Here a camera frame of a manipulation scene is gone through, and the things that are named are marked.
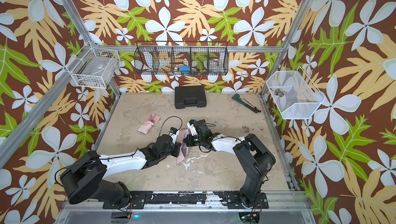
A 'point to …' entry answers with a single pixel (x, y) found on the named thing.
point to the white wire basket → (93, 67)
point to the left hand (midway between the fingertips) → (182, 142)
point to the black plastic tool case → (186, 96)
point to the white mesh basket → (295, 96)
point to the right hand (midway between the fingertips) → (183, 139)
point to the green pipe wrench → (236, 97)
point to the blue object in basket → (185, 69)
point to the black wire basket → (181, 58)
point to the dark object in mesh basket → (278, 92)
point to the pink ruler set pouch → (184, 150)
